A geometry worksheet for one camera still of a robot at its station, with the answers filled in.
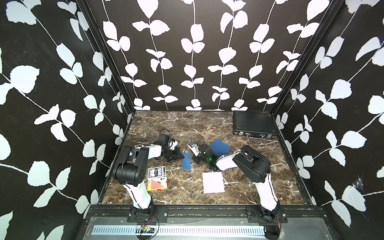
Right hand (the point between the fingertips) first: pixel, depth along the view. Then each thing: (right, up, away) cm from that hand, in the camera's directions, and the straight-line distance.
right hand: (191, 148), depth 98 cm
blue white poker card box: (-22, -12, -11) cm, 27 cm away
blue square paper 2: (+19, 0, +5) cm, 20 cm away
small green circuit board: (-21, -35, -27) cm, 49 cm away
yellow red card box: (-19, -18, -14) cm, 30 cm away
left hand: (-4, -3, -3) cm, 6 cm away
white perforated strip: (-4, -35, -28) cm, 45 cm away
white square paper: (+13, -17, -14) cm, 26 cm away
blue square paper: (-3, -8, -5) cm, 10 cm away
